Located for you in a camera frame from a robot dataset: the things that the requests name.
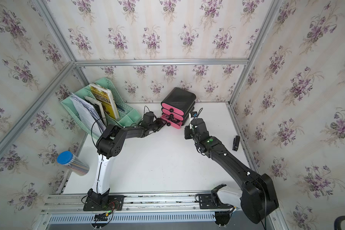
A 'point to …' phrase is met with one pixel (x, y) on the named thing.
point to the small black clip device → (235, 143)
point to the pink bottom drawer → (173, 122)
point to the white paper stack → (88, 116)
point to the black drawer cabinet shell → (181, 99)
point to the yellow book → (105, 96)
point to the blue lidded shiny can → (67, 158)
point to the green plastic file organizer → (129, 115)
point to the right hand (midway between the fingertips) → (189, 126)
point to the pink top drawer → (172, 109)
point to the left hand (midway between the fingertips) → (167, 123)
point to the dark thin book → (98, 107)
